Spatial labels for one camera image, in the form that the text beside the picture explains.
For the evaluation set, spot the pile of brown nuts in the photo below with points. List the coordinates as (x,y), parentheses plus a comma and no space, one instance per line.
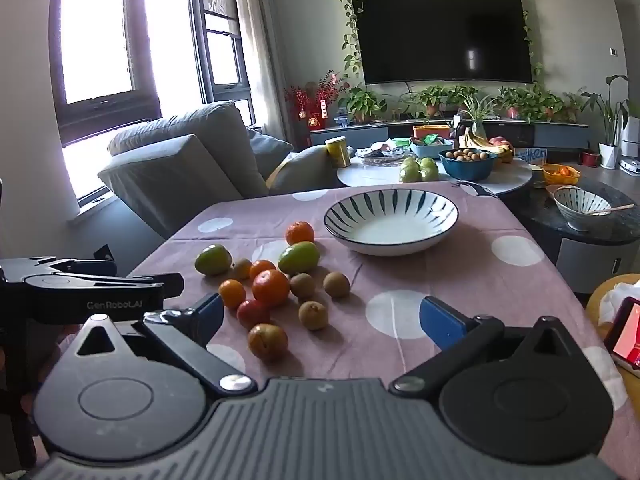
(467,155)

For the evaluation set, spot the beige dish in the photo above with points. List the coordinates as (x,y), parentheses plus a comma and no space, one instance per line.
(552,191)

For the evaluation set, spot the glass dish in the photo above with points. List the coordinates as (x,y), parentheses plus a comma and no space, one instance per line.
(382,157)

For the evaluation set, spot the grey yellow-trimmed pillow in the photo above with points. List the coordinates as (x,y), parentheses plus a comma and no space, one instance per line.
(305,170)

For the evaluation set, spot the round white coffee table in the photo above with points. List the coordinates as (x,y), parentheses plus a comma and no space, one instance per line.
(370,177)

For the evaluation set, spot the green lidded container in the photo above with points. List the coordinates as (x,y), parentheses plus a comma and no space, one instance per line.
(401,142)

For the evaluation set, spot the smartphone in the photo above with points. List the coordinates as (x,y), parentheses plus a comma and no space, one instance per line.
(627,335)

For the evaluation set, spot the spider plant in glass vase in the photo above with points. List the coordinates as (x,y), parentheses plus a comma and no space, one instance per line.
(479,115)

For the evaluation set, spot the yellow can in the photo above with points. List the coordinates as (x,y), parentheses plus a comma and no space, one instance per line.
(338,151)

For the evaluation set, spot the narrow dark-framed window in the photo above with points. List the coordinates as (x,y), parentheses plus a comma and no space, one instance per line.
(197,35)

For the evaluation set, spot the blue porcelain ornament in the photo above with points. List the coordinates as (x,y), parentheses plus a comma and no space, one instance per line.
(342,121)

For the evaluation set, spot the brown kiwi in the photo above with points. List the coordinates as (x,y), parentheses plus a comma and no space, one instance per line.
(302,285)
(242,268)
(336,284)
(313,315)

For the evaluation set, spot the white air purifier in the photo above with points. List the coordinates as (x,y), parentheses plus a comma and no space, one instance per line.
(632,137)

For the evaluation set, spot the pink polka dot tablecloth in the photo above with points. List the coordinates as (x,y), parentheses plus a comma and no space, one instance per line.
(450,285)

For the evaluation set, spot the blue bowl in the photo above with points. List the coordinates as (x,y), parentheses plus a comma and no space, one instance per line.
(467,170)

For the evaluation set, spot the bunch of bananas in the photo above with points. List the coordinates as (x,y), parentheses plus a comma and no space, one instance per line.
(480,141)

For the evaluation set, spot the tall plant in white pot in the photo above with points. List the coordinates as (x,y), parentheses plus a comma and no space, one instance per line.
(608,155)

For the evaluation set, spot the orange box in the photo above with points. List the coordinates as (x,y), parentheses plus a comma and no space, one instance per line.
(430,131)

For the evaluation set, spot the small red pot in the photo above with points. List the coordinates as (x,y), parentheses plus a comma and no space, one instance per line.
(591,159)

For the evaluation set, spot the red apple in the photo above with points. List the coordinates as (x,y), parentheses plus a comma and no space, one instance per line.
(252,312)
(268,341)

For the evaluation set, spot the large striped white bowl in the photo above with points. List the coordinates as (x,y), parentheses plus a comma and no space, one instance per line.
(390,230)

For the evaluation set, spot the green apple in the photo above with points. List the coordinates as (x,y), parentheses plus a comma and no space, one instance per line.
(409,162)
(430,175)
(409,175)
(428,163)

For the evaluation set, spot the wooden spoon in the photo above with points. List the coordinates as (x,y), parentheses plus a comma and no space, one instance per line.
(617,208)

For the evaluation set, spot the mandarin orange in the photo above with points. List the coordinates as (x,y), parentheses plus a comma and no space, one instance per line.
(300,232)

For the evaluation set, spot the green mango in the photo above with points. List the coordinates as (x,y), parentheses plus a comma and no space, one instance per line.
(298,257)
(213,259)

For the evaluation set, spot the yellow round stool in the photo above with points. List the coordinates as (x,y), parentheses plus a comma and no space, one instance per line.
(595,305)

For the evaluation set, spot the grey television cabinet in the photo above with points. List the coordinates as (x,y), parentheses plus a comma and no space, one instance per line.
(560,135)

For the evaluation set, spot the large orange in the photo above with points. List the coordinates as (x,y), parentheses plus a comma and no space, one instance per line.
(270,287)

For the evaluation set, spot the black wall television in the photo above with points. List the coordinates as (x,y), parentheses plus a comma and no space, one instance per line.
(440,35)

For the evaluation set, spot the blue box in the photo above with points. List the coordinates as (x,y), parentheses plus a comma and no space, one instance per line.
(531,156)

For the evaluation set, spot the large dark-framed window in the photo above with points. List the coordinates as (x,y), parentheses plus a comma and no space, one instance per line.
(145,35)

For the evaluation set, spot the small striped bowl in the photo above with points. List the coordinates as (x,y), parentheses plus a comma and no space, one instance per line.
(580,212)

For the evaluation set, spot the red flower decoration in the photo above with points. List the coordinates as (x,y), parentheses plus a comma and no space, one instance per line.
(312,100)

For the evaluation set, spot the green potted plant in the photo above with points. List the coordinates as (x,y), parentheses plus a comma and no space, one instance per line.
(362,102)
(462,94)
(575,105)
(432,97)
(530,102)

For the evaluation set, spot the grey throw pillow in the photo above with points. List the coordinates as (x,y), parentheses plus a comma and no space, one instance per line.
(270,150)

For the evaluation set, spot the orange bowl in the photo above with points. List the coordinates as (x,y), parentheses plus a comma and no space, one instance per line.
(560,179)

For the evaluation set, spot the white device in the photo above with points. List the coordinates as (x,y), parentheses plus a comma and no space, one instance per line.
(631,166)

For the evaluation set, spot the red peaches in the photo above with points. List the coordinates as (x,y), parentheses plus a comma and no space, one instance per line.
(500,141)

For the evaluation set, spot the beige curtain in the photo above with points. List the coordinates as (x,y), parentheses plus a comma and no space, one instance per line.
(265,60)

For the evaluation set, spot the grey sofa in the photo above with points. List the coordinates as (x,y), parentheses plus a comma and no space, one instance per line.
(175,170)

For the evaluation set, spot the dark marble round table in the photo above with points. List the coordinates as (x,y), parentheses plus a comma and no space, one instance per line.
(540,215)

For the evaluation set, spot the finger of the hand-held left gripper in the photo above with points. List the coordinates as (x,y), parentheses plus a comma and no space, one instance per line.
(75,266)
(160,285)

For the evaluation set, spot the teal snack container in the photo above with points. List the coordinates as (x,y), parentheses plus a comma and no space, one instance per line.
(430,151)

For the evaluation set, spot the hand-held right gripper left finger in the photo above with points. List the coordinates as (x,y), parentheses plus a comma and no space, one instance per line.
(210,312)

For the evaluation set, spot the white tissue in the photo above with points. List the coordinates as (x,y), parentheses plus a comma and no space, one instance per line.
(620,300)

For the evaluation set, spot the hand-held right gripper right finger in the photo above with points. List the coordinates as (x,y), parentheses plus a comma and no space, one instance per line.
(440,322)

